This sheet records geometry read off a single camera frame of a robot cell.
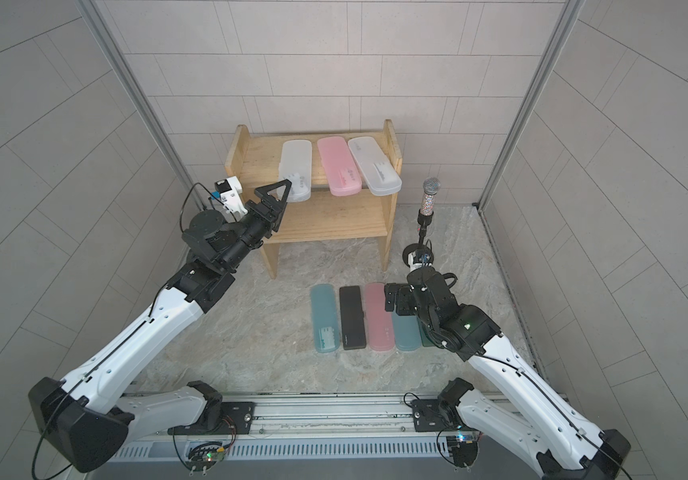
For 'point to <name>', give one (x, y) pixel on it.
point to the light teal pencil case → (325, 320)
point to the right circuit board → (463, 449)
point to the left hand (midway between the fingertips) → (297, 190)
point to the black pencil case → (352, 318)
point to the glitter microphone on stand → (425, 216)
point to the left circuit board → (204, 456)
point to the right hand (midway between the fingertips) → (398, 288)
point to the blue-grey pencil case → (407, 332)
